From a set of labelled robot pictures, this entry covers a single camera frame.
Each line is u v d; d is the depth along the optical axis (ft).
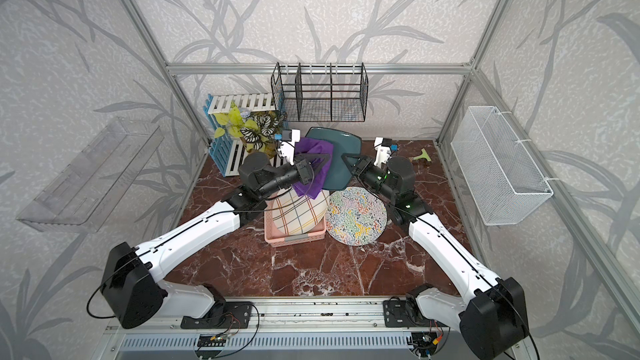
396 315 2.39
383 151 2.21
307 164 2.07
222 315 2.20
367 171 2.11
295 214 3.01
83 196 2.14
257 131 2.93
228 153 3.68
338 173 2.19
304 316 2.47
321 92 3.45
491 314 1.24
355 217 3.08
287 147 2.00
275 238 2.72
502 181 2.03
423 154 3.68
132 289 1.28
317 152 2.19
